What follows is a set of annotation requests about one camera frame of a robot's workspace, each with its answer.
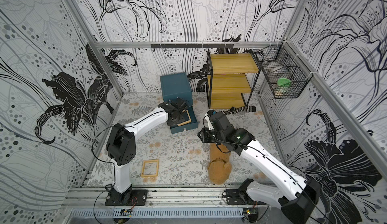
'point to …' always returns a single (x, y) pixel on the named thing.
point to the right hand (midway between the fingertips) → (200, 133)
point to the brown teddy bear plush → (219, 166)
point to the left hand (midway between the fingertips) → (179, 122)
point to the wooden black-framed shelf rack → (229, 76)
